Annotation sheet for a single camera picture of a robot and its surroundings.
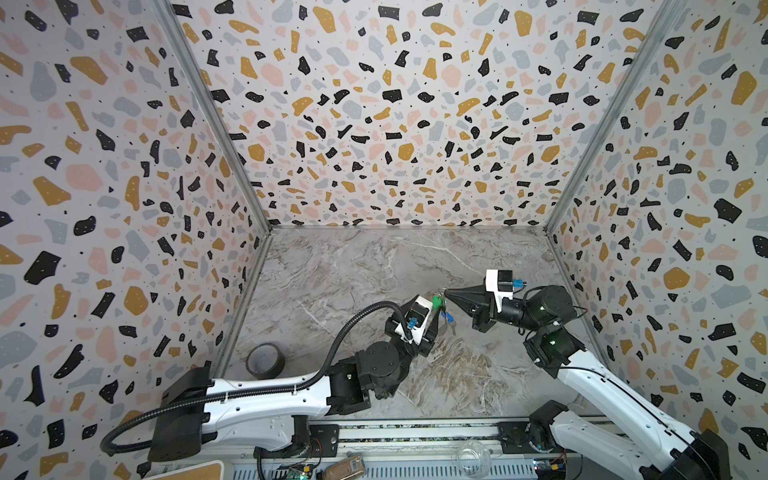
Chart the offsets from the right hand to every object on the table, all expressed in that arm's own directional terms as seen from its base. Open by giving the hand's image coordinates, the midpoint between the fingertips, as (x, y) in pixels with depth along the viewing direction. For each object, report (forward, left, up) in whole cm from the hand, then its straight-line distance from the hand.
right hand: (449, 293), depth 59 cm
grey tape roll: (-2, +49, -35) cm, 61 cm away
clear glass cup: (-24, -8, -36) cm, 44 cm away
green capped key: (0, +2, -3) cm, 4 cm away
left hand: (0, +3, -3) cm, 5 cm away
